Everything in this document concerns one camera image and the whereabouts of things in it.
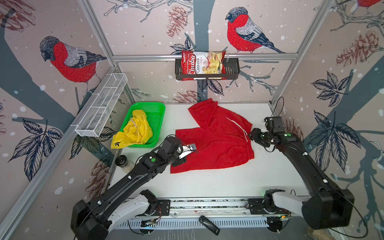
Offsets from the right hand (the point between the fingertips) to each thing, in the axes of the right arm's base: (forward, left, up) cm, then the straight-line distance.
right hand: (249, 137), depth 82 cm
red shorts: (+8, +13, -15) cm, 22 cm away
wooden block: (-41, -25, -13) cm, 50 cm away
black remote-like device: (-40, +22, -11) cm, 47 cm away
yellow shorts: (+5, +67, -3) cm, 67 cm away
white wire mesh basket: (-4, +79, +18) cm, 81 cm away
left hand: (-9, +37, +2) cm, 38 cm away
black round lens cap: (-15, +69, -2) cm, 71 cm away
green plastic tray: (+26, +63, -8) cm, 69 cm away
